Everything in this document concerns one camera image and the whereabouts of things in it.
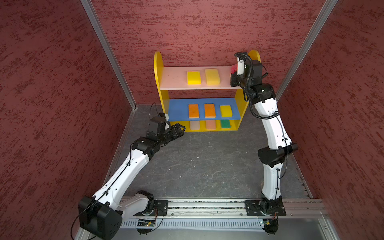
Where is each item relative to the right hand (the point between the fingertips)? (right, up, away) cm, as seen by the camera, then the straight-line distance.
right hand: (235, 74), depth 75 cm
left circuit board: (-46, -75, -3) cm, 88 cm away
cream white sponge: (-21, -28, +31) cm, 46 cm away
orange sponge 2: (-11, -18, +22) cm, 31 cm away
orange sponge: (-22, -18, +21) cm, 35 cm away
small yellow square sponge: (-1, -18, +19) cm, 26 cm away
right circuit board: (+16, -75, -5) cm, 77 cm away
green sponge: (+1, -27, +30) cm, 40 cm away
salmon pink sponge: (-9, -28, +31) cm, 42 cm away
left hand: (-28, -31, +2) cm, 42 cm away
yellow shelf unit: (-16, -7, +43) cm, 46 cm away
